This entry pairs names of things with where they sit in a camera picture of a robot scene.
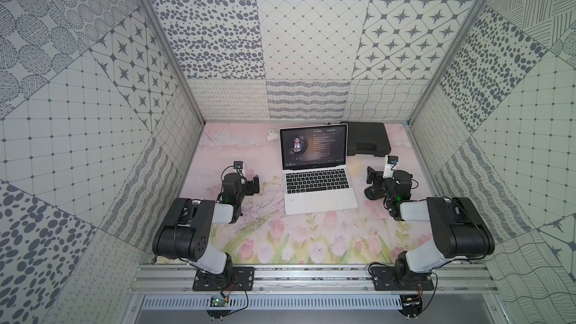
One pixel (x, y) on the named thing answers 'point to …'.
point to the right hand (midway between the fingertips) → (379, 170)
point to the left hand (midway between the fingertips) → (244, 173)
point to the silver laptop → (314, 161)
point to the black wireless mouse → (371, 193)
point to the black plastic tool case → (367, 138)
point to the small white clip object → (272, 135)
